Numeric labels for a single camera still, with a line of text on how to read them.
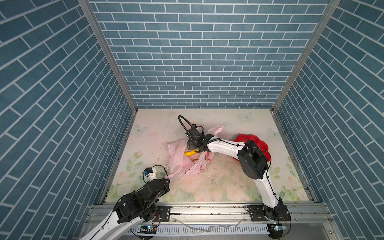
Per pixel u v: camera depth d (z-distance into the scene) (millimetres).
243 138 1012
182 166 796
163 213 739
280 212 674
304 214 755
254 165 540
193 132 747
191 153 908
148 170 691
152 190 552
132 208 540
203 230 706
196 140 750
